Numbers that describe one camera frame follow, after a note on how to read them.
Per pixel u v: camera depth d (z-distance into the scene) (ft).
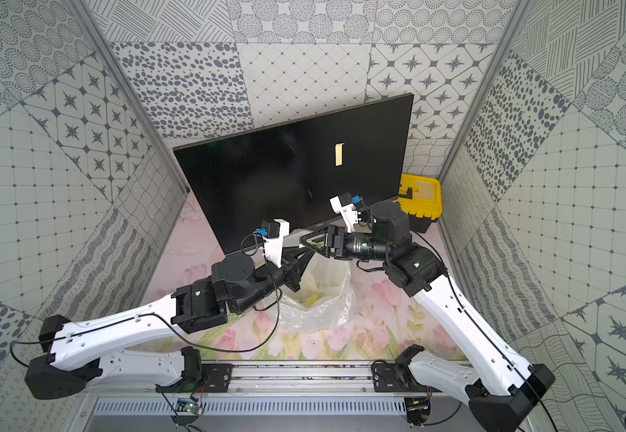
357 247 1.73
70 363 1.31
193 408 2.30
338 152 2.31
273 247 1.64
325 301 1.95
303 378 2.50
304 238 1.85
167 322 1.41
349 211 1.88
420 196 3.15
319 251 1.73
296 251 1.82
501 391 1.20
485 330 1.32
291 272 1.64
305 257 1.90
